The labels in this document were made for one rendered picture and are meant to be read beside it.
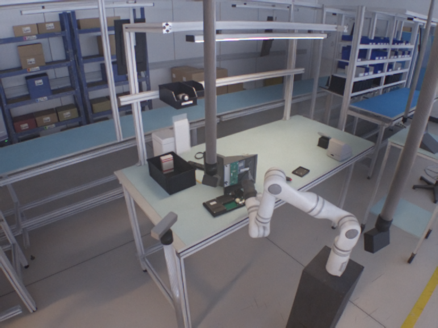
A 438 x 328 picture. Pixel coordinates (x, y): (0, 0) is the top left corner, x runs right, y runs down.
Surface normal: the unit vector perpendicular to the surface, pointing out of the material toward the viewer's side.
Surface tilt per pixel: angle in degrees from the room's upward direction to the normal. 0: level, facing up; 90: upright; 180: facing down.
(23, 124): 90
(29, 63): 90
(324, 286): 90
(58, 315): 0
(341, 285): 0
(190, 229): 0
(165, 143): 90
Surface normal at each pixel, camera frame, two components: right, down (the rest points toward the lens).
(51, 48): 0.61, 0.39
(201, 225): 0.00, -0.87
